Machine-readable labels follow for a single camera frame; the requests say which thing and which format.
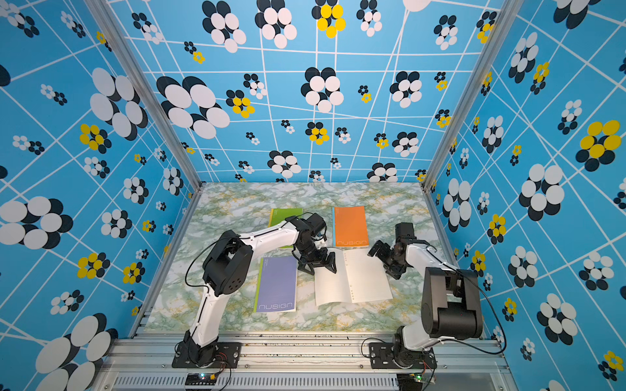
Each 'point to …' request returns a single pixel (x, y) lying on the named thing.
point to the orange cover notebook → (350, 226)
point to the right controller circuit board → (410, 381)
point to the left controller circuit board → (200, 379)
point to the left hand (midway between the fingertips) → (330, 270)
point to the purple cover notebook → (276, 285)
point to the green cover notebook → (278, 216)
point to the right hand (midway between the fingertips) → (380, 260)
